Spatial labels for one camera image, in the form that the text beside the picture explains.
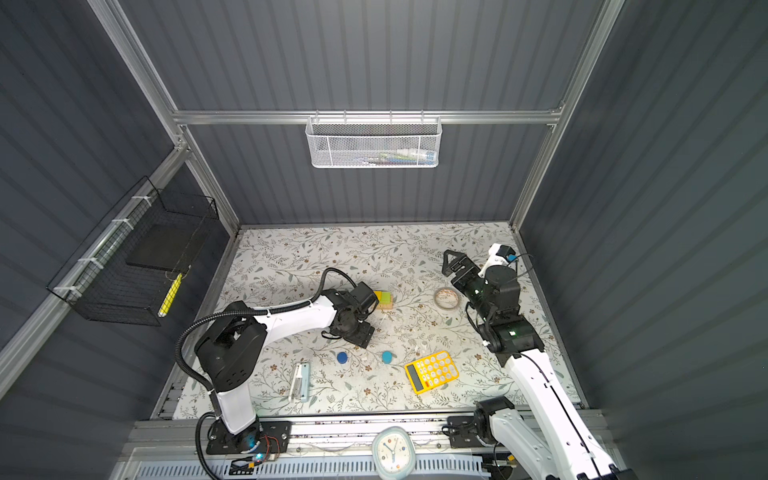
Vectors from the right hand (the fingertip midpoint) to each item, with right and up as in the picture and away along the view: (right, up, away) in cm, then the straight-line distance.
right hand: (457, 262), depth 72 cm
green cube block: (-18, -12, +24) cm, 32 cm away
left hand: (-26, -23, +18) cm, 39 cm away
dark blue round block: (-31, -28, +14) cm, 44 cm away
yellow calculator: (-5, -31, +10) cm, 33 cm away
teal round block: (-18, -28, +14) cm, 36 cm away
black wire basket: (-81, -2, -1) cm, 81 cm away
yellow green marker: (-68, -10, -6) cm, 69 cm away
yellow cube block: (-20, -8, +4) cm, 22 cm away
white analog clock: (-16, -45, -3) cm, 47 cm away
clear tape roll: (+2, -13, +27) cm, 30 cm away
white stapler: (-41, -33, +8) cm, 53 cm away
